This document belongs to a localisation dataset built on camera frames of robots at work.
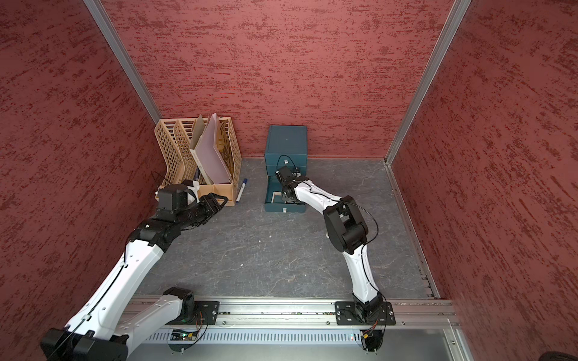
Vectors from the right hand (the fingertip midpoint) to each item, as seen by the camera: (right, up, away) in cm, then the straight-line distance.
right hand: (295, 197), depth 100 cm
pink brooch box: (-9, +2, +3) cm, 10 cm away
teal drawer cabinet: (-5, +25, +10) cm, 27 cm away
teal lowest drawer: (-10, -2, +1) cm, 10 cm away
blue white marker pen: (-26, +3, +6) cm, 27 cm away
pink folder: (-39, +18, -3) cm, 43 cm away
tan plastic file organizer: (-54, +27, -3) cm, 60 cm away
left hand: (-25, -1, -24) cm, 35 cm away
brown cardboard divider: (-43, +30, -5) cm, 52 cm away
